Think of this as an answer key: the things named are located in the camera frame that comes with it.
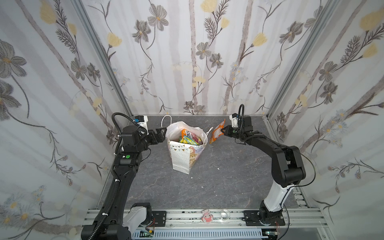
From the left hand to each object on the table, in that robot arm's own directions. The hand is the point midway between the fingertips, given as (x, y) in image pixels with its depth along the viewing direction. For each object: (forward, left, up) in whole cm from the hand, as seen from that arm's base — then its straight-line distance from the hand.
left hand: (157, 125), depth 74 cm
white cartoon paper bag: (-11, -13, -12) cm, 20 cm away
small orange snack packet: (+9, -34, -20) cm, 41 cm away
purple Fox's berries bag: (-1, -20, -11) cm, 23 cm away
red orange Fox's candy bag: (+4, -13, -12) cm, 18 cm away
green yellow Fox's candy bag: (-5, -14, -6) cm, 16 cm away
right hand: (+11, -35, -13) cm, 39 cm away
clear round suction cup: (-36, -34, -30) cm, 58 cm away
